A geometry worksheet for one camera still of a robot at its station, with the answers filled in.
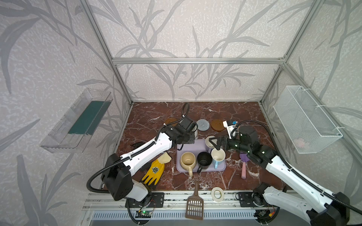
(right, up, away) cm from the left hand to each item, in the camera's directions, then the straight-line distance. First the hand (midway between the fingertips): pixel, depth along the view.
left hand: (192, 133), depth 81 cm
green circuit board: (-25, -40, -10) cm, 48 cm away
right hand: (+11, +1, -7) cm, 13 cm away
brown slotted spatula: (+1, -37, -9) cm, 38 cm away
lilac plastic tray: (+5, -10, +13) cm, 17 cm away
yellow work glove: (-21, -21, +2) cm, 30 cm away
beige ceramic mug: (-3, -18, +6) cm, 19 cm away
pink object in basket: (+56, -3, -8) cm, 56 cm away
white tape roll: (+11, -34, -7) cm, 36 cm away
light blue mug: (+16, -16, +7) cm, 24 cm away
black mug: (+7, -16, +4) cm, 18 cm away
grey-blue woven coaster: (+8, +3, +24) cm, 26 cm away
